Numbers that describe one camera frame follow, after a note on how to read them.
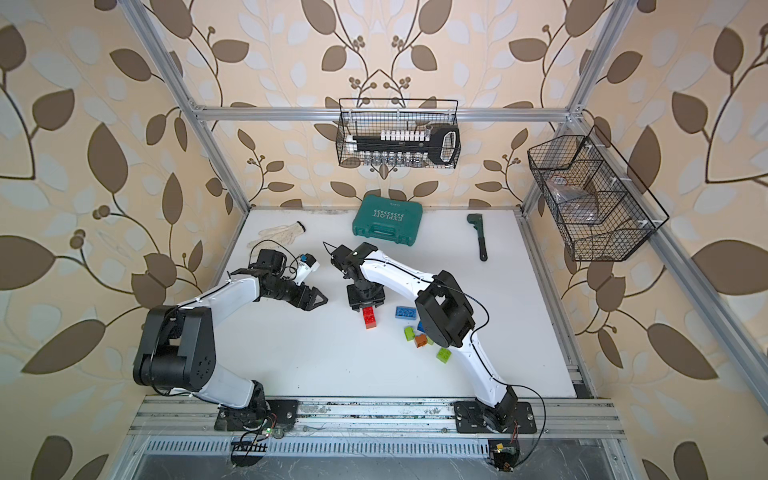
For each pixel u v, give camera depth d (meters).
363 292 0.77
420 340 0.86
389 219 1.12
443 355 0.83
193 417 0.76
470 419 0.72
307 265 0.83
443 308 0.56
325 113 0.92
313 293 0.82
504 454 0.72
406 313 0.91
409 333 0.87
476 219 1.16
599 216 0.74
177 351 0.45
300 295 0.80
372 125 0.93
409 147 0.84
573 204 0.69
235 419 0.68
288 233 1.12
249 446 0.73
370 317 0.87
